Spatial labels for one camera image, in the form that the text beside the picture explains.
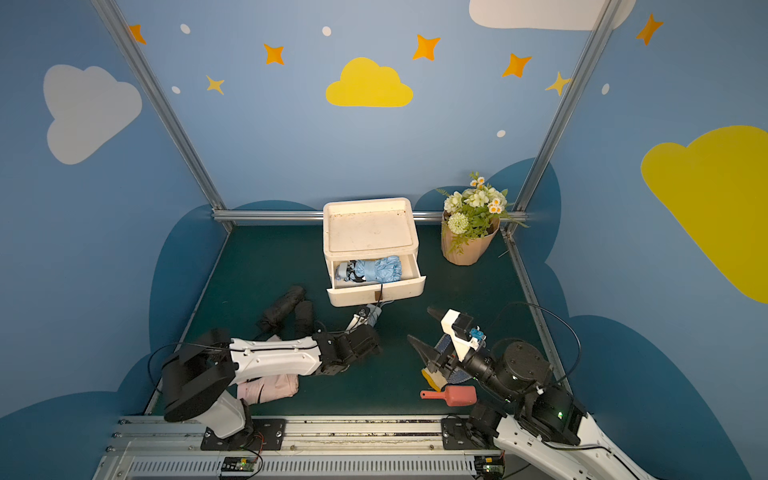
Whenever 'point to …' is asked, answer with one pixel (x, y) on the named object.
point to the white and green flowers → (474, 212)
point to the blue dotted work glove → (437, 379)
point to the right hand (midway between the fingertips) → (428, 317)
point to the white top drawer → (346, 293)
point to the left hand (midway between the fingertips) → (362, 334)
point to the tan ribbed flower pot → (472, 251)
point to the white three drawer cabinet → (371, 250)
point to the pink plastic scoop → (456, 395)
